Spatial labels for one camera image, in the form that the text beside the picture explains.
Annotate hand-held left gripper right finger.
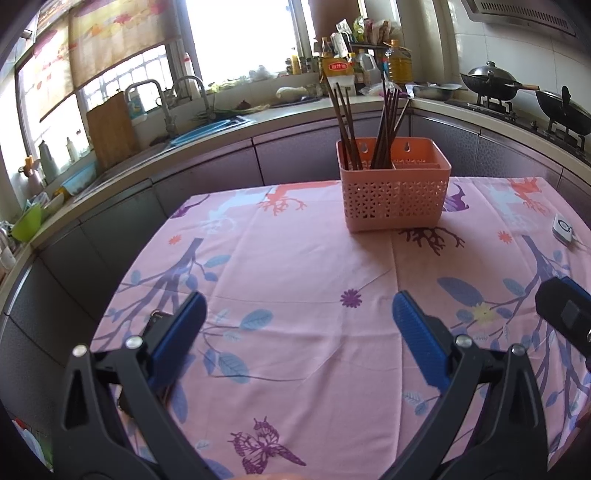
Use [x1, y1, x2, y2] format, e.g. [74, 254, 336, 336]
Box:
[381, 291, 550, 480]

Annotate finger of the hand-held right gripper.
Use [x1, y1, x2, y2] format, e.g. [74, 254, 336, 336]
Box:
[558, 276, 591, 301]
[536, 278, 591, 358]

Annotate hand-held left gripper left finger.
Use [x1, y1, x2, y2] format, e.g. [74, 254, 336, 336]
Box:
[53, 291, 218, 480]

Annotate orange plastic utensil basket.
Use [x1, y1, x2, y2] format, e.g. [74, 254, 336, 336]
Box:
[335, 137, 452, 233]

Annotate bundle of wooden chopsticks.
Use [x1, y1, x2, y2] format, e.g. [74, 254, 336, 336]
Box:
[325, 76, 411, 171]

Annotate black smartphone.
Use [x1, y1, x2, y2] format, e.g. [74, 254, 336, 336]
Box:
[139, 308, 176, 342]

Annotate white round button device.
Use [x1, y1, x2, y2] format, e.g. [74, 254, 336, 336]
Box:
[551, 213, 577, 245]

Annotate pink printed tablecloth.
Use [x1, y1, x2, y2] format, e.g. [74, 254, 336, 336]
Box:
[90, 176, 591, 480]

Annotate black wok with lid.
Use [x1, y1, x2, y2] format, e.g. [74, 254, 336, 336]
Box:
[536, 85, 591, 137]
[460, 61, 540, 102]

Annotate gas stove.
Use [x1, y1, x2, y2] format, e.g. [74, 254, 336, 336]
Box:
[462, 97, 591, 162]

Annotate light blue tray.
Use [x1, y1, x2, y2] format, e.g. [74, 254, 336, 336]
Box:
[62, 164, 98, 195]

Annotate green plastic container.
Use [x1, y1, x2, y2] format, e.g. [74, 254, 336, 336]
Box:
[10, 203, 44, 243]

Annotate blue plastic basin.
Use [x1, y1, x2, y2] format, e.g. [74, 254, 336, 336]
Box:
[170, 119, 232, 147]

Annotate wooden cutting board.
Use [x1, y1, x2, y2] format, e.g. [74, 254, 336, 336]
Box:
[86, 91, 141, 171]

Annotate white thermos bottle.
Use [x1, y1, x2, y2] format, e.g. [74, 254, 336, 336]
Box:
[38, 140, 60, 183]

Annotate steel kitchen faucet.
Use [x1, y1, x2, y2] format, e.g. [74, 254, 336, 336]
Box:
[172, 75, 218, 121]
[124, 78, 178, 139]

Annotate green onions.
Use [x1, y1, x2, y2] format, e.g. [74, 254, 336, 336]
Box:
[191, 105, 269, 121]

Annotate white blue-label detergent bottle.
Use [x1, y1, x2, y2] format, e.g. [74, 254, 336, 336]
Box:
[126, 88, 148, 123]

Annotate steel basin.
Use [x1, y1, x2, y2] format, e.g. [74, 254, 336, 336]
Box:
[411, 83, 462, 101]

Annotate white plastic jug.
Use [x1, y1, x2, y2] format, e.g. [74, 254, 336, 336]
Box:
[355, 52, 378, 86]

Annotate yellow cooking oil bottle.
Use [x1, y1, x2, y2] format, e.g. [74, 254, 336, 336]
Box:
[385, 39, 413, 85]

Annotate white bag with yellow label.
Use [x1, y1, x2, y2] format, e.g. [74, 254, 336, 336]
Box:
[322, 58, 357, 95]

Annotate steel range hood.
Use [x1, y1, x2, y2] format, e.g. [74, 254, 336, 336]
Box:
[459, 0, 583, 38]

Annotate printed roller blind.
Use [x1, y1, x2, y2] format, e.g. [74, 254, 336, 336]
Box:
[69, 0, 183, 88]
[16, 23, 75, 123]

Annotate cluttered condiment shelf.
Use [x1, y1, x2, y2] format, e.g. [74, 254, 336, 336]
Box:
[332, 17, 407, 49]

